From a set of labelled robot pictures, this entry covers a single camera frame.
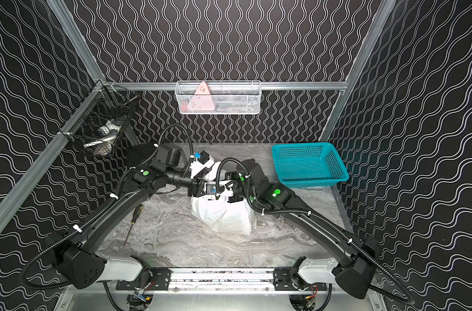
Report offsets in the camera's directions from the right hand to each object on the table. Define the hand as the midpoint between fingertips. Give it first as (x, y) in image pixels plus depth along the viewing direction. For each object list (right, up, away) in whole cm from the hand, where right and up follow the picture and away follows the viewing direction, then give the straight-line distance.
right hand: (221, 174), depth 70 cm
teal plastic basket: (+46, +3, +42) cm, 62 cm away
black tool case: (-51, +10, +42) cm, 67 cm away
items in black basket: (-52, +17, +15) cm, 57 cm away
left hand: (-2, -2, -3) cm, 4 cm away
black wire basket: (-61, +23, +21) cm, 68 cm away
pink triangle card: (-10, +33, +19) cm, 40 cm away
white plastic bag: (-1, -15, +1) cm, 15 cm away
